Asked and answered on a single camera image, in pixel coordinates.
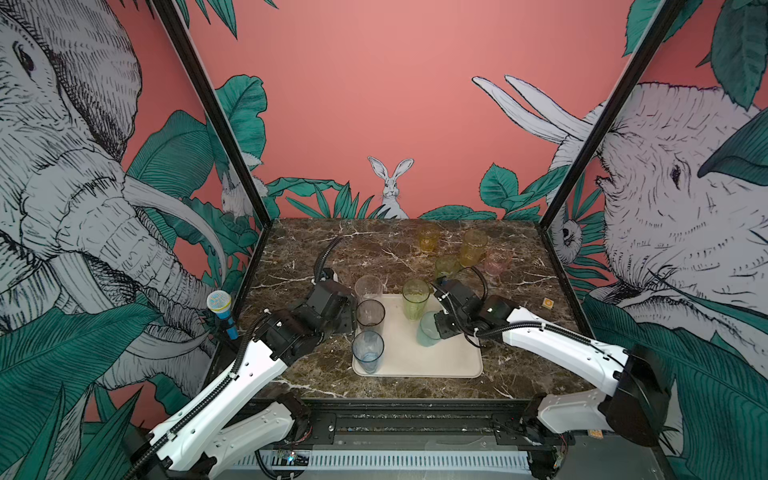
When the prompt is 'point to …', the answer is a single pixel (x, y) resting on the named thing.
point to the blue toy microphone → (219, 303)
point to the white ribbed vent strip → (392, 461)
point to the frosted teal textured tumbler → (428, 333)
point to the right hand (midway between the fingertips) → (437, 316)
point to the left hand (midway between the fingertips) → (347, 306)
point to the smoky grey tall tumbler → (370, 312)
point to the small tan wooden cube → (547, 303)
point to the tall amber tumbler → (475, 242)
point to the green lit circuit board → (290, 458)
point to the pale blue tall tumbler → (368, 347)
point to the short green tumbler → (445, 266)
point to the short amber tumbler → (428, 239)
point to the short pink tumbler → (497, 261)
